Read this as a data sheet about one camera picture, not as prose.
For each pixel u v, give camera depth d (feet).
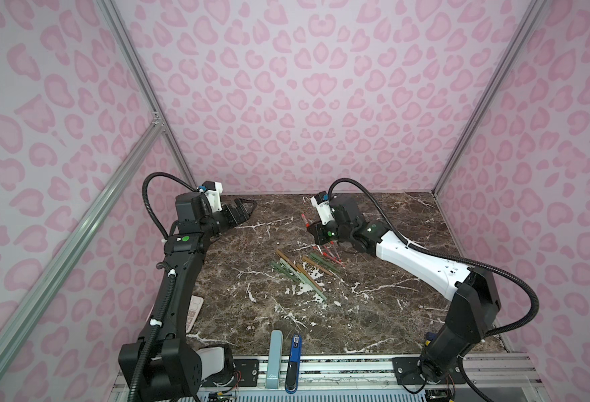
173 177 2.05
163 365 1.26
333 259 3.21
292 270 3.11
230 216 2.16
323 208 2.35
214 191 2.26
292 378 2.34
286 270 3.11
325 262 3.20
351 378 2.40
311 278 3.04
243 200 2.22
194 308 2.80
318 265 3.13
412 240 3.39
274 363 2.30
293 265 3.15
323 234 2.33
